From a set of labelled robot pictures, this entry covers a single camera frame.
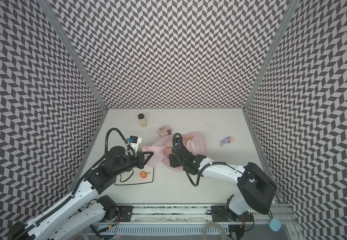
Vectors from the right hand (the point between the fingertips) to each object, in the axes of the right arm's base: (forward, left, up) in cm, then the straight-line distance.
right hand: (174, 160), depth 84 cm
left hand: (-3, +10, +13) cm, 16 cm away
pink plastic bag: (+4, +4, +10) cm, 12 cm away
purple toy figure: (+15, -34, -4) cm, 37 cm away
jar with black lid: (+31, +23, -1) cm, 38 cm away
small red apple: (-7, +17, -2) cm, 19 cm away
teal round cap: (-30, -47, -7) cm, 57 cm away
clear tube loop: (-34, -24, -8) cm, 42 cm away
